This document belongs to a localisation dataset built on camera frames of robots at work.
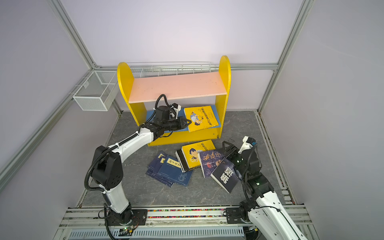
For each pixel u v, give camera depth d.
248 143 0.65
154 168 0.88
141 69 0.92
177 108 0.80
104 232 0.71
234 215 0.74
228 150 0.65
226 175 0.84
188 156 0.89
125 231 0.72
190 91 0.75
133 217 0.73
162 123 0.70
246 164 0.52
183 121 0.77
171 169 0.85
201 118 0.91
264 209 0.49
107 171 0.48
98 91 0.97
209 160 0.88
